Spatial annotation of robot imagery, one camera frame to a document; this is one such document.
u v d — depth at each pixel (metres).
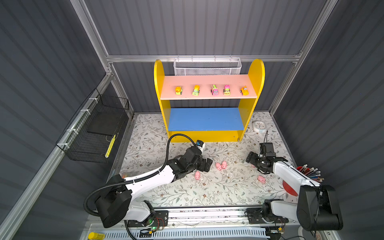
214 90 0.72
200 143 0.72
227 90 0.72
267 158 0.68
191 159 0.62
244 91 0.72
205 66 0.91
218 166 0.90
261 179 0.85
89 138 0.71
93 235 0.62
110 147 0.68
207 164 0.72
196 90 0.72
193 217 0.76
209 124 0.96
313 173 0.73
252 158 0.82
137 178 0.47
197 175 0.87
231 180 0.87
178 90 0.71
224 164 0.91
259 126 1.08
